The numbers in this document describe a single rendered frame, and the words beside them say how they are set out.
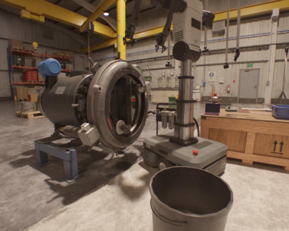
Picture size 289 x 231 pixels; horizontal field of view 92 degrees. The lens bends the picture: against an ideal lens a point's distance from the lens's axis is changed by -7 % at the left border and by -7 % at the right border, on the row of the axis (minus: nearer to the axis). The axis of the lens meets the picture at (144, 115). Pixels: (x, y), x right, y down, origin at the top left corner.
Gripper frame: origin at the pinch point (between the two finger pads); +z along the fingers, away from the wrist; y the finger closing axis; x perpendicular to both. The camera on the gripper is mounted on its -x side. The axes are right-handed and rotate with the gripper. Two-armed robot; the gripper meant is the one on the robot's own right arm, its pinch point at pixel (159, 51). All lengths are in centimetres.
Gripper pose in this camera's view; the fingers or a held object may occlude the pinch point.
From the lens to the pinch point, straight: 203.3
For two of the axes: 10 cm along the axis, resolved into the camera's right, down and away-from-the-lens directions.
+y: -8.0, 1.0, -5.9
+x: 5.2, 6.1, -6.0
